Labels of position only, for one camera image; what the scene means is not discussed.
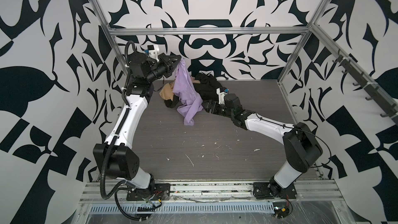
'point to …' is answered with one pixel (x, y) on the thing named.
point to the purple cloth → (184, 88)
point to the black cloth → (207, 89)
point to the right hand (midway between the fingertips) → (206, 103)
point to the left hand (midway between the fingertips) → (182, 51)
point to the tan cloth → (166, 91)
